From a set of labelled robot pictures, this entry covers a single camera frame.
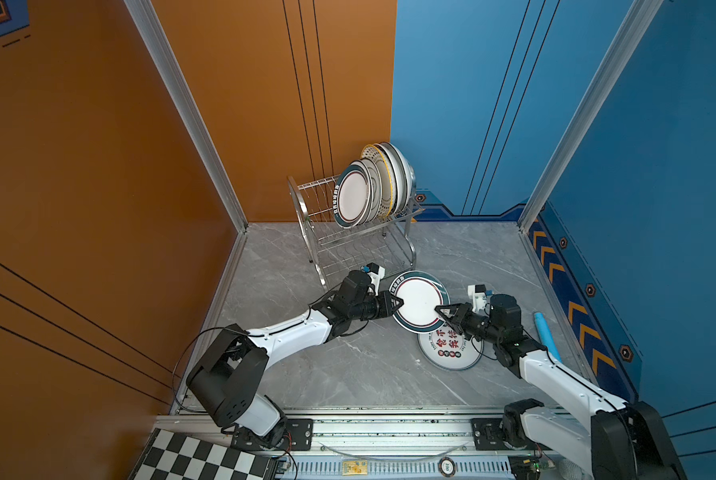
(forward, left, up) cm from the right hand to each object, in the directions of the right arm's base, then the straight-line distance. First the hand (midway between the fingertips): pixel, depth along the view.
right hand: (434, 311), depth 82 cm
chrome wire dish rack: (+31, +25, -7) cm, 40 cm away
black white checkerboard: (-32, +64, -8) cm, 72 cm away
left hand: (+2, +8, +2) cm, 8 cm away
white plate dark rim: (+5, +3, +1) cm, 6 cm away
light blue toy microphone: (-2, -35, -12) cm, 37 cm away
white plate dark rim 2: (+25, +22, +21) cm, 39 cm away
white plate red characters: (-6, -5, -12) cm, 14 cm away
